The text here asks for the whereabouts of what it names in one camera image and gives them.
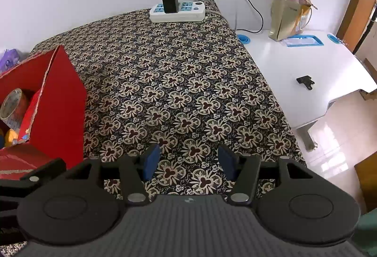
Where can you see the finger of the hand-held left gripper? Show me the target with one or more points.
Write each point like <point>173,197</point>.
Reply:
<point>38,176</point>

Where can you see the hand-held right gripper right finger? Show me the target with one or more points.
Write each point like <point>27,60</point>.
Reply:
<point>228,163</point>

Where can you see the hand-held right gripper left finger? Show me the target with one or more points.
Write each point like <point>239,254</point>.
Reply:
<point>151,161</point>

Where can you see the tape roll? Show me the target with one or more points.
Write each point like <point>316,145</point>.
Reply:
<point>22,110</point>

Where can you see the red cardboard box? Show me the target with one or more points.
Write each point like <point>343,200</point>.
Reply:
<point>59,92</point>

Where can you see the floral patterned blanket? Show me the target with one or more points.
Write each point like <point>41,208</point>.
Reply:
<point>176,83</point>

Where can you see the small black clip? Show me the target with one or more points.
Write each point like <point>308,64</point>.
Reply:
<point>304,82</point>

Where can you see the purple plastic bag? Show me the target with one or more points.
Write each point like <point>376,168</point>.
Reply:
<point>10,61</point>

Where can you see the white low table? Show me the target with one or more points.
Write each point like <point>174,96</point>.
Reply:
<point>294,62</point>

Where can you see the brown cardboard box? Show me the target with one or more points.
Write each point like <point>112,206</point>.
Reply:
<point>368,180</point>

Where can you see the blue card holder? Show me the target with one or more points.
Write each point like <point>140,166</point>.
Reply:
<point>300,40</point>

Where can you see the white power strip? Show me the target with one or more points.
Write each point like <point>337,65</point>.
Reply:
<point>176,17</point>

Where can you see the beige gift bag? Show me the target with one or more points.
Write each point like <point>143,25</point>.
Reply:
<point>282,18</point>

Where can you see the green cloth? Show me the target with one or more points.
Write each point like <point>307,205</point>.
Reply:
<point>366,233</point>

